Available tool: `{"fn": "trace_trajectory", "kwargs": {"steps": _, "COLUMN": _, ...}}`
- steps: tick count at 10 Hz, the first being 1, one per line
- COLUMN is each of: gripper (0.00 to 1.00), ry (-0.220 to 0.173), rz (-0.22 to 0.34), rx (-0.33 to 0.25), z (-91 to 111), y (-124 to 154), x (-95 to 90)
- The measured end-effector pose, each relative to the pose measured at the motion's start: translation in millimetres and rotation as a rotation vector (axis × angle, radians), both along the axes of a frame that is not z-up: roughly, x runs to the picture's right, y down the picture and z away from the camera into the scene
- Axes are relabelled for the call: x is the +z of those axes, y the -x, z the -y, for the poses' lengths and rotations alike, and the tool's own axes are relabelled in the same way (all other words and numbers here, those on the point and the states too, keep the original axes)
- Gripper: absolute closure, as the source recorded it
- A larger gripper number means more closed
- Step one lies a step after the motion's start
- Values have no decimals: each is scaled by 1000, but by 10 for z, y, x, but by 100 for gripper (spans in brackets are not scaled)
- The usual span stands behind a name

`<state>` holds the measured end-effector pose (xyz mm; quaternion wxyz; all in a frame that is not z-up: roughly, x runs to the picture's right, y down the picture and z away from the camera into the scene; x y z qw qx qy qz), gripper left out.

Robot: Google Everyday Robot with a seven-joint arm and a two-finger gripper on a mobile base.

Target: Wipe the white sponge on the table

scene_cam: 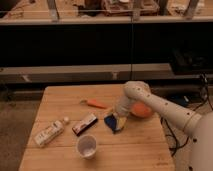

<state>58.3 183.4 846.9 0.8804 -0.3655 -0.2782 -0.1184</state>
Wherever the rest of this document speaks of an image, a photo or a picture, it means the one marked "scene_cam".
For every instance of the brown chocolate bar box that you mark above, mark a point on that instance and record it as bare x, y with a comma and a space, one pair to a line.
84, 124

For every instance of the clear plastic cup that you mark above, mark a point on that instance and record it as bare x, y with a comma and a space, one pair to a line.
86, 146

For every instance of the black monitor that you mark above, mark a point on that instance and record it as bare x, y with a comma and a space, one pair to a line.
191, 62

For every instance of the orange plate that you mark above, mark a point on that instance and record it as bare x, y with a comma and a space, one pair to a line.
140, 110

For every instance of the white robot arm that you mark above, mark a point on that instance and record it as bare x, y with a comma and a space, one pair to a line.
198, 127

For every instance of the black power adapter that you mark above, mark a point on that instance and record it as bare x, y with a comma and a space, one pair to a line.
180, 100

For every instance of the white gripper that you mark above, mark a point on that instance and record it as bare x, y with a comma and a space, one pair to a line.
123, 106

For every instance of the white plastic bottle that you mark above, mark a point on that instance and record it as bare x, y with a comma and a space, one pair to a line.
46, 135

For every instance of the orange carrot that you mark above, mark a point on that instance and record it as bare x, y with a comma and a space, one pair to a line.
93, 103

